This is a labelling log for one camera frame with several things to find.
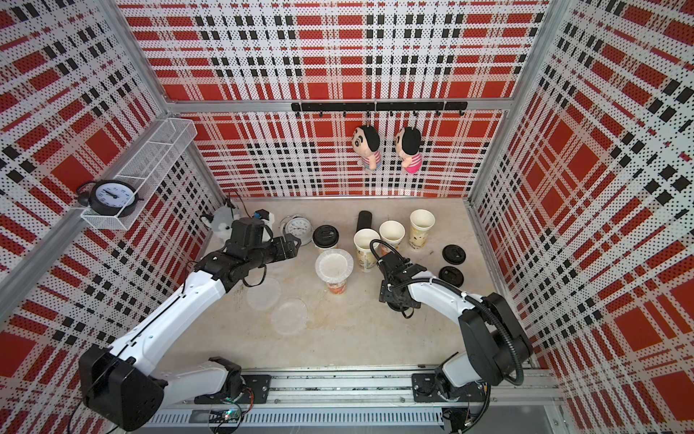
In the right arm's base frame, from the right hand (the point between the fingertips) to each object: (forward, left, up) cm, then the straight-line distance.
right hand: (401, 296), depth 88 cm
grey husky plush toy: (+20, +60, +17) cm, 66 cm away
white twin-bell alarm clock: (+30, +39, 0) cm, 49 cm away
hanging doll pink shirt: (+44, -4, +29) cm, 53 cm away
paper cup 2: (+1, +21, +5) cm, 21 cm away
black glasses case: (+35, +12, -2) cm, 37 cm away
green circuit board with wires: (-32, +48, -1) cm, 57 cm away
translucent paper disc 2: (+1, +46, -2) cm, 47 cm away
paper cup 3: (+26, -9, +8) cm, 29 cm away
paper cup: (+11, +25, +13) cm, 30 cm away
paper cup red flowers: (+20, +2, +9) cm, 22 cm away
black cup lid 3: (+18, -22, -3) cm, 28 cm away
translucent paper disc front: (-6, +37, -3) cm, 37 cm away
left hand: (+9, +33, +18) cm, 39 cm away
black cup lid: (+15, +25, +14) cm, 32 cm away
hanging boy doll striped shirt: (+42, +11, +31) cm, 54 cm away
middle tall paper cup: (+16, +13, +10) cm, 23 cm away
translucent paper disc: (+4, +22, +13) cm, 25 cm away
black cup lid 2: (-1, 0, -7) cm, 7 cm away
